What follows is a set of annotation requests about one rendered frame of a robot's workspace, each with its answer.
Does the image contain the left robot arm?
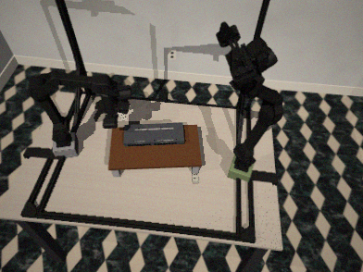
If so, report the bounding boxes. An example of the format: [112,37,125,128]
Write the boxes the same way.
[230,36,283,173]

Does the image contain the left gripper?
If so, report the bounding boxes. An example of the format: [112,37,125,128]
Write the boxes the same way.
[216,21,257,85]

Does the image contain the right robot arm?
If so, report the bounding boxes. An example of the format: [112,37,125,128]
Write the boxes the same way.
[29,70,132,148]

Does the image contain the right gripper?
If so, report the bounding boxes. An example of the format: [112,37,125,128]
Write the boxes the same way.
[102,100,119,129]

